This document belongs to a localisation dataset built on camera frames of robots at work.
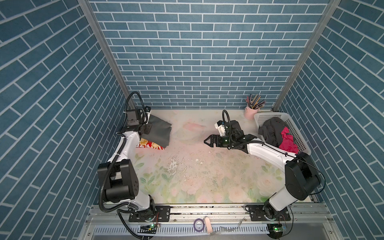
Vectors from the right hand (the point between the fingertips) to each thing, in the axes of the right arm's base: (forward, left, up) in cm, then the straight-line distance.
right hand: (208, 140), depth 85 cm
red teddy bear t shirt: (0, +40, -8) cm, 41 cm away
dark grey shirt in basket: (+17, -41, -7) cm, 45 cm away
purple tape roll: (-37, +1, -15) cm, 40 cm away
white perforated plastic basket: (+10, -58, -8) cm, 59 cm away
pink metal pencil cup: (+31, -30, -8) cm, 44 cm away
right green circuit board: (-38, -34, -16) cm, 54 cm away
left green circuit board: (-43, +25, -17) cm, 52 cm away
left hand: (+7, +39, +5) cm, 40 cm away
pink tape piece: (-41, -3, -13) cm, 43 cm away
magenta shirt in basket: (+7, -49, -7) cm, 50 cm away
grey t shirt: (+7, +32, -5) cm, 33 cm away
